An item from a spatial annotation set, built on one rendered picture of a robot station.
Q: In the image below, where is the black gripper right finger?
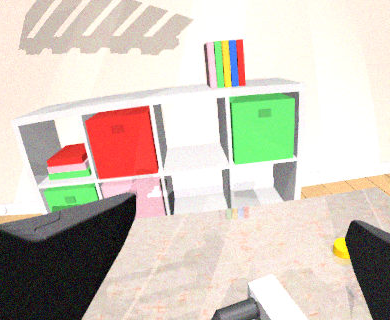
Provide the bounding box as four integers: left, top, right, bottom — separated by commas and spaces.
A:
345, 220, 390, 320

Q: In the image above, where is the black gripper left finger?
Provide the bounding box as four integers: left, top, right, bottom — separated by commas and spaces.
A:
0, 192, 136, 320

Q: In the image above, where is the yellow cylinder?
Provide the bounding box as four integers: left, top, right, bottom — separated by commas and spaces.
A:
333, 237, 349, 259

